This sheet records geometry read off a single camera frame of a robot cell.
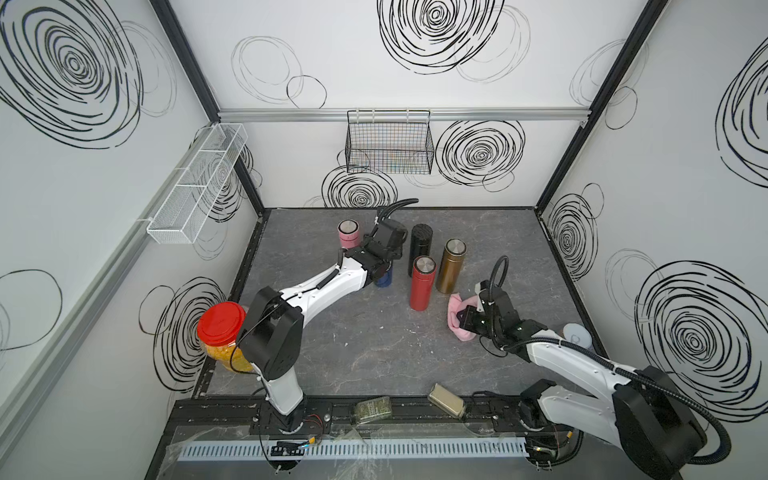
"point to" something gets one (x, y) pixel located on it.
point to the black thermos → (420, 243)
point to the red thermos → (422, 282)
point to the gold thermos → (451, 265)
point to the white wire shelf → (181, 217)
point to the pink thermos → (349, 233)
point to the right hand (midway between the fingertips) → (458, 316)
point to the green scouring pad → (373, 409)
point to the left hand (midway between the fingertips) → (388, 236)
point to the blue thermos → (386, 280)
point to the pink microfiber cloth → (454, 306)
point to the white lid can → (577, 334)
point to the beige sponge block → (448, 402)
